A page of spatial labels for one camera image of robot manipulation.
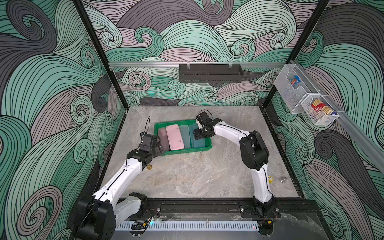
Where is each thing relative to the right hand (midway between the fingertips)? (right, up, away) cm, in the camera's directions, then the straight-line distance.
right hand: (201, 134), depth 99 cm
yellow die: (+37, -23, -17) cm, 47 cm away
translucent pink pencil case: (-25, -4, +2) cm, 26 cm away
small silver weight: (+44, -23, -17) cm, 53 cm away
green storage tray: (-29, +6, +5) cm, 30 cm away
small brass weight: (-32, -18, -12) cm, 38 cm away
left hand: (-28, -6, -14) cm, 32 cm away
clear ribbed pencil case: (-11, +1, +5) cm, 12 cm away
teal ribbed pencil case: (-2, -5, -4) cm, 7 cm away
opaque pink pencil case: (-18, -1, -3) cm, 18 cm away
